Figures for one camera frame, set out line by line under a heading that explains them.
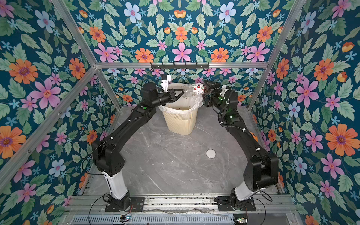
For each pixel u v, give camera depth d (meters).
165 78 0.68
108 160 0.47
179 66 0.93
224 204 0.74
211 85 0.65
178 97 0.72
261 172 0.43
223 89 0.70
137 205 0.73
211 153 0.91
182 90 0.73
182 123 0.91
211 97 0.68
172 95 0.68
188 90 0.70
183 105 1.01
